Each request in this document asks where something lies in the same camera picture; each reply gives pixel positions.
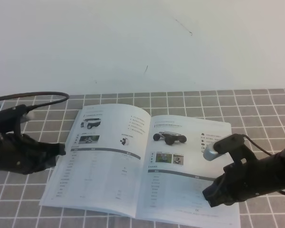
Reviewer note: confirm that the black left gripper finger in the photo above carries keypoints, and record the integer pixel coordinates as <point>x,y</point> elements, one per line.
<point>60,149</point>

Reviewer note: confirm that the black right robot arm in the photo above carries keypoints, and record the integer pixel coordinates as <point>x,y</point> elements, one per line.
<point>243,181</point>

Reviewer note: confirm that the white manual booklet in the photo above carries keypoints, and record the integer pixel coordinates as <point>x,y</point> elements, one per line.
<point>120,159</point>

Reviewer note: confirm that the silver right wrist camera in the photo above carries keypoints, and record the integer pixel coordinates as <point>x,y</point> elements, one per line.
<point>225,145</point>

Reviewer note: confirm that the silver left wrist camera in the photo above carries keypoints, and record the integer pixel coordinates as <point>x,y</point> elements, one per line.
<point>20,112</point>

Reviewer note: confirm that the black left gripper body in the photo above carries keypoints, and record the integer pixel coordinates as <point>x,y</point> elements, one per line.
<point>24,155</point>

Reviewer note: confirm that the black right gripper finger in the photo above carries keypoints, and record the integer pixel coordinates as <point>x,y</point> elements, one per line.
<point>210,192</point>

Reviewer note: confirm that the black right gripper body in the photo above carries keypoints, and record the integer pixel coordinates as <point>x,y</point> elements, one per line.
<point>247,177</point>

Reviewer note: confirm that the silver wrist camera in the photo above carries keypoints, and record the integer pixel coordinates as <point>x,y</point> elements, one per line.
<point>225,145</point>
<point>20,112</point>

